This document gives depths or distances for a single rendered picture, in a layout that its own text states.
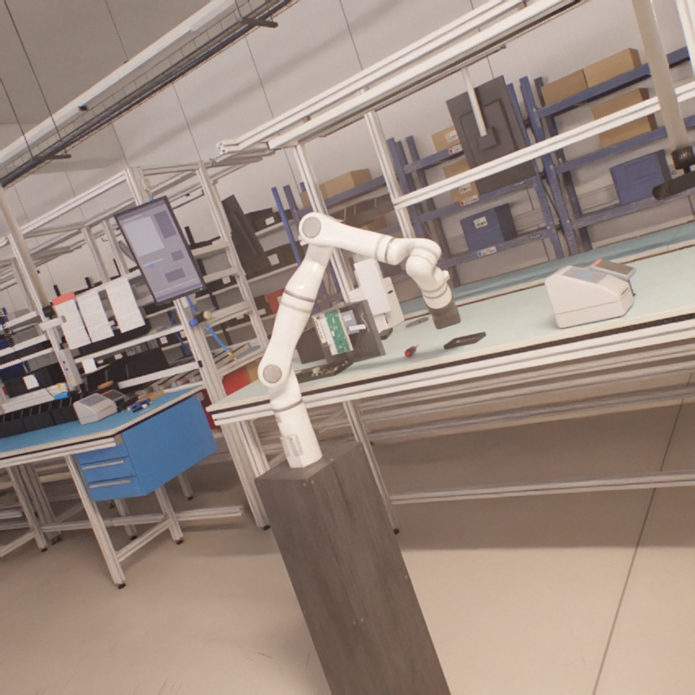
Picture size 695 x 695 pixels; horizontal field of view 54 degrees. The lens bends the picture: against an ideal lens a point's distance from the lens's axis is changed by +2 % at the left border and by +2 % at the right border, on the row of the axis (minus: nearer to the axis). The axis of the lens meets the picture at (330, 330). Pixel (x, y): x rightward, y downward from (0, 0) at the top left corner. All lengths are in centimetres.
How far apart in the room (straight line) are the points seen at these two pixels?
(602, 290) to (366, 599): 105
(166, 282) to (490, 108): 198
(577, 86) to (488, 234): 129
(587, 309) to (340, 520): 87
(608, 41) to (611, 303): 447
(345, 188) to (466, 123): 269
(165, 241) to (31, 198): 717
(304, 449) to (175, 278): 184
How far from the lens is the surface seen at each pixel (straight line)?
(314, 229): 185
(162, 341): 850
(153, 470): 373
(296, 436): 196
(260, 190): 771
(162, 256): 361
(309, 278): 189
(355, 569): 200
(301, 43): 733
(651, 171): 568
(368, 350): 245
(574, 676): 237
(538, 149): 270
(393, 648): 214
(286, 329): 189
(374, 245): 179
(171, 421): 383
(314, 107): 262
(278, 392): 199
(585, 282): 188
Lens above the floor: 140
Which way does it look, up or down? 6 degrees down
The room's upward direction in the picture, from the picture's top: 19 degrees counter-clockwise
